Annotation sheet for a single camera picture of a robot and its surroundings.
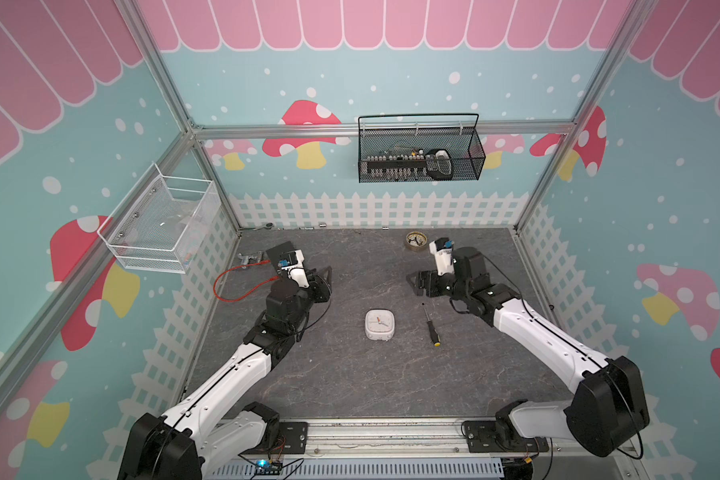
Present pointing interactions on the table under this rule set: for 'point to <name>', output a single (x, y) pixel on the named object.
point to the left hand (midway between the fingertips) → (326, 272)
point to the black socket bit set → (409, 166)
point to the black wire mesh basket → (454, 153)
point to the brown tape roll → (416, 241)
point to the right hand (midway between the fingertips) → (420, 271)
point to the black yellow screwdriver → (435, 336)
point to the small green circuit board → (268, 467)
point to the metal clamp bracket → (246, 260)
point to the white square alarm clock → (379, 324)
